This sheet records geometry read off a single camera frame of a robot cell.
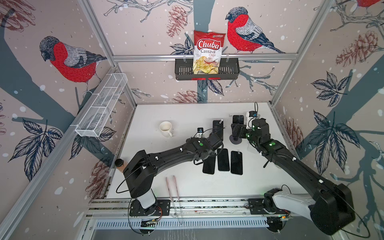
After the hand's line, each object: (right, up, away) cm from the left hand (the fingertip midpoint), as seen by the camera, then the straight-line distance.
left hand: (204, 149), depth 82 cm
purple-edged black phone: (+10, +11, +13) cm, 19 cm away
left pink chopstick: (-19, -23, -2) cm, 30 cm away
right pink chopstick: (-14, -27, -4) cm, 30 cm away
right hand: (+18, +13, 0) cm, 22 cm away
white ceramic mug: (-25, +11, +17) cm, 32 cm away
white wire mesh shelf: (-55, +16, -11) cm, 58 cm away
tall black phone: (+19, +17, 0) cm, 25 cm away
